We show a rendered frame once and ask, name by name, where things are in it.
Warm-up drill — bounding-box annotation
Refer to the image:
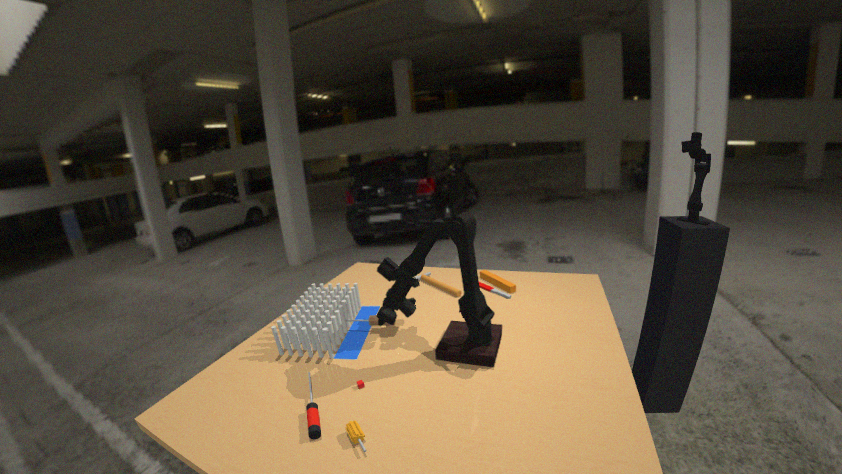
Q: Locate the orange rectangular bar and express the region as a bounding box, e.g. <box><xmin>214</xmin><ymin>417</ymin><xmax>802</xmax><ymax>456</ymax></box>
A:
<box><xmin>480</xmin><ymin>270</ymin><xmax>516</xmax><ymax>293</ymax></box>

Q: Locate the blue flat strip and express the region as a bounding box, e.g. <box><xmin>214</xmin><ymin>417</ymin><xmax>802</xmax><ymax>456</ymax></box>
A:
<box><xmin>334</xmin><ymin>306</ymin><xmax>380</xmax><ymax>359</ymax></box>

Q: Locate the yellow screwdriver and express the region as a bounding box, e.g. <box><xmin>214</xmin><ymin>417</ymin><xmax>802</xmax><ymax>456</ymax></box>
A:
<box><xmin>345</xmin><ymin>421</ymin><xmax>367</xmax><ymax>452</ymax></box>

